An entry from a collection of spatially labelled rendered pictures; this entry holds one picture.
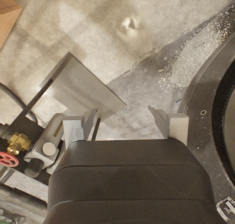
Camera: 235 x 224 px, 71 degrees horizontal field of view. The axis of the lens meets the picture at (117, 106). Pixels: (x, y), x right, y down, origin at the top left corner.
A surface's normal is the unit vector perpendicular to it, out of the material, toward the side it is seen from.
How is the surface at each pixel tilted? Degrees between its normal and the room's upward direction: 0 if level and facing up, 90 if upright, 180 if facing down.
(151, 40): 0
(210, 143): 90
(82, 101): 0
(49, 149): 90
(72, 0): 0
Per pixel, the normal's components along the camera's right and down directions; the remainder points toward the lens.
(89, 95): -0.11, 0.62
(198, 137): -0.69, -0.61
